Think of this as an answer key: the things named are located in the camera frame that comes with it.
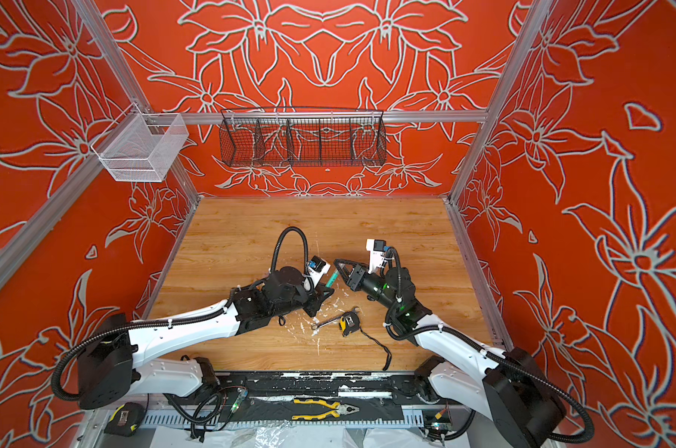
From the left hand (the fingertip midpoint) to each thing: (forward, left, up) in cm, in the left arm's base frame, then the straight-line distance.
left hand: (332, 287), depth 76 cm
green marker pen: (0, 0, +4) cm, 4 cm away
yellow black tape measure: (-5, -5, -12) cm, 14 cm away
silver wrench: (-6, +6, -15) cm, 17 cm away
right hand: (+3, 0, +7) cm, 7 cm away
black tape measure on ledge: (-32, +49, -13) cm, 60 cm away
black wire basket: (+53, +17, +14) cm, 57 cm away
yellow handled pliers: (-27, -3, -15) cm, 31 cm away
